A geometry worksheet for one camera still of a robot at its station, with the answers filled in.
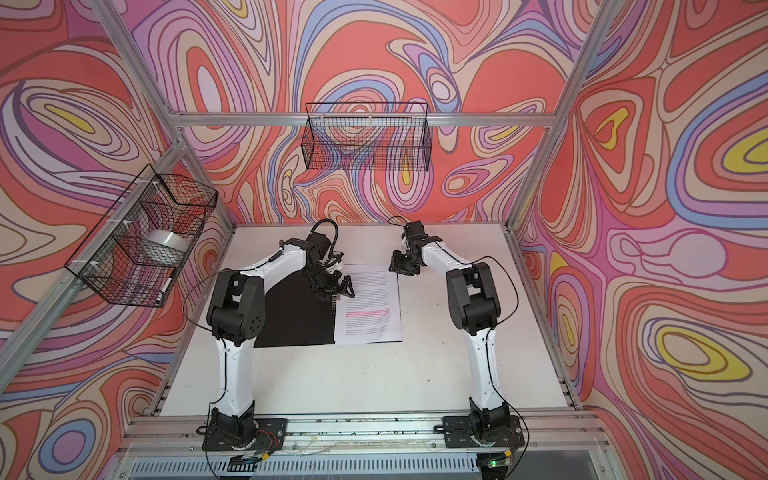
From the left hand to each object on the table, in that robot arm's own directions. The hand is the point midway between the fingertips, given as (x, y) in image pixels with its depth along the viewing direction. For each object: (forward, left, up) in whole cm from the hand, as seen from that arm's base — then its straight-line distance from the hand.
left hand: (345, 293), depth 96 cm
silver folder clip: (-2, +4, -2) cm, 5 cm away
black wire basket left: (-5, +45, +30) cm, 54 cm away
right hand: (+9, -17, -2) cm, 19 cm away
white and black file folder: (-7, +16, -1) cm, 17 cm away
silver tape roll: (-1, +42, +28) cm, 50 cm away
